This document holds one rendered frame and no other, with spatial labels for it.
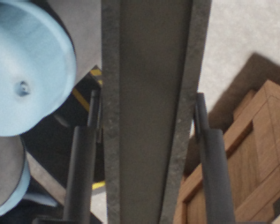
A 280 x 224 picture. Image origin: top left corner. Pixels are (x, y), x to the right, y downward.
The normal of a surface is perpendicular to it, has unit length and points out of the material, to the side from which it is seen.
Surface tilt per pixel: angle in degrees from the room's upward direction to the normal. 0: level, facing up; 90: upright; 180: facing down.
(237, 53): 0
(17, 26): 70
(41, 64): 64
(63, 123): 0
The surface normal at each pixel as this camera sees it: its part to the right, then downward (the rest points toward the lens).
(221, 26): -0.07, 0.63
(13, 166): 0.92, 0.12
